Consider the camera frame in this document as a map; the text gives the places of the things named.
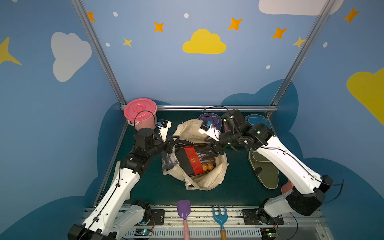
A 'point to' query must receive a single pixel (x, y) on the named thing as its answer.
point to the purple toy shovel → (183, 210)
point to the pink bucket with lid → (141, 112)
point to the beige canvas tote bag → (187, 133)
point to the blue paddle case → (254, 119)
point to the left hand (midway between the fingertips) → (181, 136)
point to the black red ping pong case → (192, 161)
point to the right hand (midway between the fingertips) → (207, 142)
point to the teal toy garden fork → (221, 219)
